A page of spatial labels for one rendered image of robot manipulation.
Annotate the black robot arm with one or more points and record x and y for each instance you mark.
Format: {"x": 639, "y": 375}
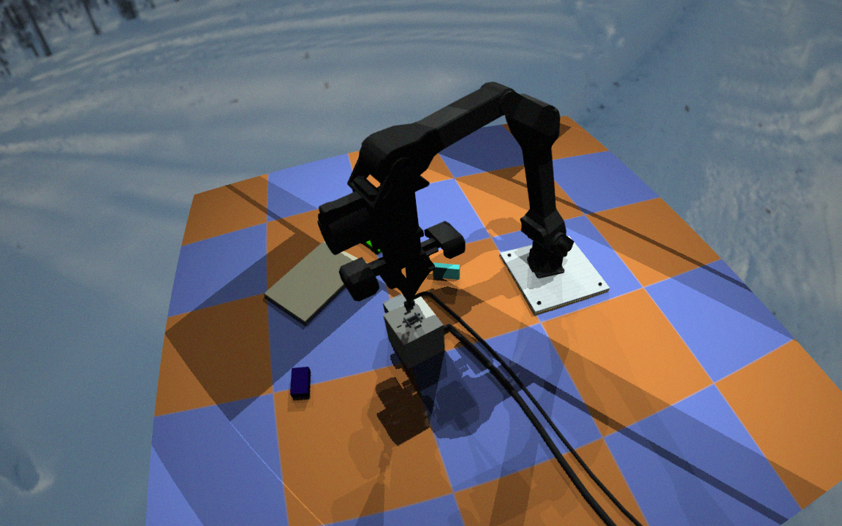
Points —
{"x": 397, "y": 156}

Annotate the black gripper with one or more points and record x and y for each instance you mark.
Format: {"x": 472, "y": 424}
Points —
{"x": 402, "y": 250}

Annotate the beige flat rectangular pad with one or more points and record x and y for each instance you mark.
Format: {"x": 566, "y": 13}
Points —
{"x": 311, "y": 284}

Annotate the teal rectangular block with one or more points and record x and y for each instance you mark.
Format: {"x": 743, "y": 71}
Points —
{"x": 450, "y": 271}

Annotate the green flat rectangular block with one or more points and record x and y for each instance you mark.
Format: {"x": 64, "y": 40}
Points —
{"x": 369, "y": 244}

